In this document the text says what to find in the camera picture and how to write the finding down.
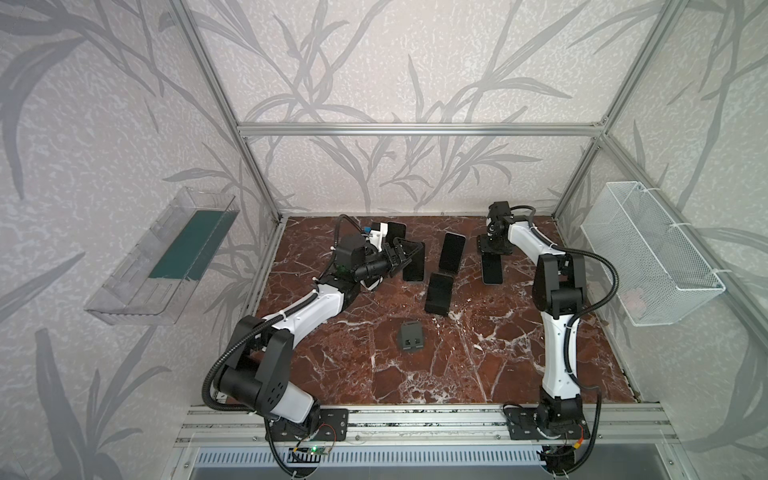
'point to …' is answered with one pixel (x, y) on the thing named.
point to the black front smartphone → (492, 269)
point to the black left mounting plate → (324, 425)
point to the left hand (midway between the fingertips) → (421, 247)
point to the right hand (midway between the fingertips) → (489, 240)
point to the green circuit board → (314, 450)
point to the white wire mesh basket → (661, 280)
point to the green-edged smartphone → (452, 254)
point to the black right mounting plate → (524, 423)
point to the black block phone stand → (412, 335)
